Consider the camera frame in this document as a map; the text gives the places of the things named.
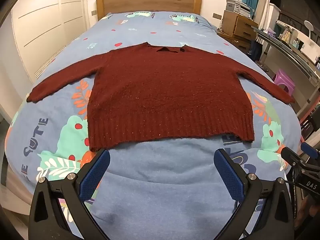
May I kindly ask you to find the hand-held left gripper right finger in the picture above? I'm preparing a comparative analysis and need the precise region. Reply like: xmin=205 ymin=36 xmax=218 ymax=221
xmin=213 ymin=148 xmax=295 ymax=240

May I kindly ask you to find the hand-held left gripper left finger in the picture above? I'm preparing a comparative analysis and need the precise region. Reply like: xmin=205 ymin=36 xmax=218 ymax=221
xmin=29 ymin=149 xmax=111 ymax=240

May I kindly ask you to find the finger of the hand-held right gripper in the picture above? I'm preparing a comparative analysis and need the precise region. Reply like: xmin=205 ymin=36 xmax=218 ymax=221
xmin=301 ymin=142 xmax=320 ymax=157
xmin=280 ymin=147 xmax=304 ymax=168

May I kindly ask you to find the dark red knit sweater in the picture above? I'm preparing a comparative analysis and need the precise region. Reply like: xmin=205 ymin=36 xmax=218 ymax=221
xmin=26 ymin=42 xmax=296 ymax=152

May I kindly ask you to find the chair with red trim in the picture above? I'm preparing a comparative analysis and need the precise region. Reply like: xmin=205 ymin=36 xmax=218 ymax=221
xmin=299 ymin=110 xmax=317 ymax=140

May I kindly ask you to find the blue printed blanket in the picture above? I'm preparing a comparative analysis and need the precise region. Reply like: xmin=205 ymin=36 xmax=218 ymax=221
xmin=4 ymin=11 xmax=304 ymax=240

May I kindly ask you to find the purple plastic stool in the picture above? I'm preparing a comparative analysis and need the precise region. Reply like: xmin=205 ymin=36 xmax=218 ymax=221
xmin=272 ymin=69 xmax=296 ymax=93

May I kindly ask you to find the grey desk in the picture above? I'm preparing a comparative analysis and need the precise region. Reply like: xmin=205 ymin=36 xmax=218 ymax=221
xmin=251 ymin=25 xmax=320 ymax=95

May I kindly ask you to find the dark blue bag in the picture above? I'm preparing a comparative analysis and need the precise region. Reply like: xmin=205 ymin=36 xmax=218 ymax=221
xmin=250 ymin=40 xmax=263 ymax=62

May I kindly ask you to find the white desk lamp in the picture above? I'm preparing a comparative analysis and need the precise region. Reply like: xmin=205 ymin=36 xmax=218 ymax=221
xmin=304 ymin=20 xmax=316 ymax=43

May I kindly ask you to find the wooden drawer chest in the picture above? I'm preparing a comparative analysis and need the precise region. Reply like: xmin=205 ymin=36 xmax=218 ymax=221
xmin=217 ymin=10 xmax=259 ymax=52

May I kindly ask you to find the grey printer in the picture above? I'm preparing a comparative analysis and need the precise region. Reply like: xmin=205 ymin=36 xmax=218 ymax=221
xmin=226 ymin=0 xmax=255 ymax=18

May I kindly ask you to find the white wardrobe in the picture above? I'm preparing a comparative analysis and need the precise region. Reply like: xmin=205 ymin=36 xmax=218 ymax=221
xmin=11 ymin=0 xmax=99 ymax=85

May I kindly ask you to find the wooden headboard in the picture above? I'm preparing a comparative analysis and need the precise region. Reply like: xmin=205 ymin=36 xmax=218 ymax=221
xmin=96 ymin=0 xmax=202 ymax=22

